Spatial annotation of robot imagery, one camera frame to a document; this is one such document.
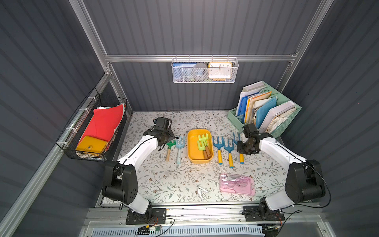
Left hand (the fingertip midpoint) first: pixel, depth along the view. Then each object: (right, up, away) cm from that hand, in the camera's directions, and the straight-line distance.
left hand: (167, 135), depth 89 cm
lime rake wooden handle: (+24, -4, +13) cm, 27 cm away
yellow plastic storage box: (+17, -14, +5) cm, 23 cm away
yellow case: (-30, -3, -24) cm, 38 cm away
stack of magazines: (+54, +23, +5) cm, 59 cm away
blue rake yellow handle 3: (+44, -12, -4) cm, 46 cm away
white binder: (+63, +13, -5) cm, 64 cm away
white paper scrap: (+19, -30, -9) cm, 37 cm away
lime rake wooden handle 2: (+22, -10, +9) cm, 26 cm away
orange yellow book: (+53, +14, +13) cm, 57 cm away
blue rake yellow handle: (+34, -8, +10) cm, 36 cm away
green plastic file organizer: (+48, +8, +15) cm, 51 cm away
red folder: (-30, +7, -16) cm, 34 cm away
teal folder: (+59, +14, +2) cm, 61 cm away
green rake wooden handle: (-1, -7, +13) cm, 15 cm away
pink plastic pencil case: (+43, -28, -6) cm, 52 cm away
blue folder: (+50, +20, +12) cm, 55 cm away
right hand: (+47, -9, 0) cm, 48 cm away
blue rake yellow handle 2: (+41, -10, +9) cm, 43 cm away
